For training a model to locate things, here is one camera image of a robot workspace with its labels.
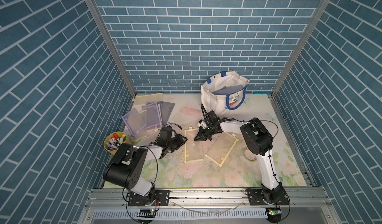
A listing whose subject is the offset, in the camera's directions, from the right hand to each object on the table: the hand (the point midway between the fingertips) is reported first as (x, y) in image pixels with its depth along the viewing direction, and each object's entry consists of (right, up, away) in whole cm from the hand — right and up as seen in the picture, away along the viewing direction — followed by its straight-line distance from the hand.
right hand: (195, 140), depth 94 cm
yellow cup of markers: (-45, +2, -13) cm, 47 cm away
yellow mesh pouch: (+17, -5, -2) cm, 17 cm away
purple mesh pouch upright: (-29, +14, +8) cm, 34 cm away
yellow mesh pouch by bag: (-2, -5, -2) cm, 5 cm away
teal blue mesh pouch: (+25, +34, +17) cm, 45 cm away
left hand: (-4, 0, -2) cm, 4 cm away
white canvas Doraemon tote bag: (+16, +23, +2) cm, 28 cm away
